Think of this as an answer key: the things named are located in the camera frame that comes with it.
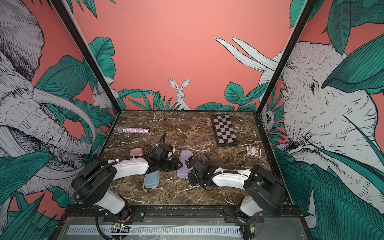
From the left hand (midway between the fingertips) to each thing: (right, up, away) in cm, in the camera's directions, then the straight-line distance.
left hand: (183, 164), depth 88 cm
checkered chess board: (+28, +19, +17) cm, 38 cm away
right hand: (+4, -6, -2) cm, 7 cm away
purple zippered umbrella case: (0, +5, +5) cm, 7 cm away
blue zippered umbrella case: (-17, -7, -7) cm, 19 cm away
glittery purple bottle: (-47, +20, +16) cm, 53 cm away
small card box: (+46, +6, +8) cm, 47 cm away
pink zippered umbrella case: (-30, +7, +6) cm, 32 cm away
